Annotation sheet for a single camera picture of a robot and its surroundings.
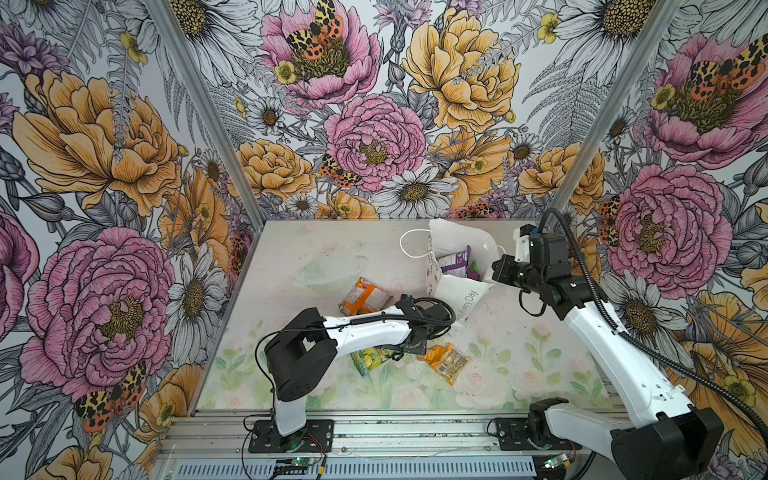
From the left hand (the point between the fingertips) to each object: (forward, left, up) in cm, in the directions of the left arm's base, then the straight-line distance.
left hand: (395, 347), depth 84 cm
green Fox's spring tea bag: (-2, +7, -3) cm, 8 cm away
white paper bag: (+7, -17, +15) cm, 24 cm away
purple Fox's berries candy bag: (+21, -19, +10) cm, 30 cm away
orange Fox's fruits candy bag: (+17, +9, -2) cm, 20 cm away
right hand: (+11, -25, +19) cm, 33 cm away
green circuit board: (-25, +22, -5) cm, 34 cm away
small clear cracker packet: (-4, -16, -4) cm, 17 cm away
